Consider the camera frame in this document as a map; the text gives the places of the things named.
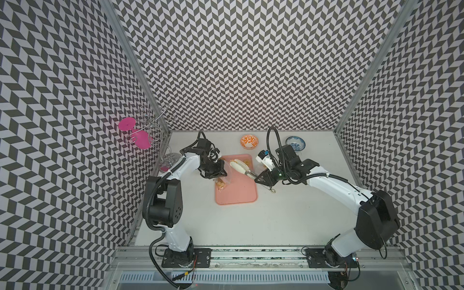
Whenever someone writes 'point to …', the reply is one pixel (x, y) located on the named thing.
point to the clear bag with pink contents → (223, 180)
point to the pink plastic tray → (242, 188)
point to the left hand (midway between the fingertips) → (226, 175)
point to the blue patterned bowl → (296, 143)
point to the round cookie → (220, 183)
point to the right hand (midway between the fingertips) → (259, 181)
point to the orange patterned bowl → (249, 141)
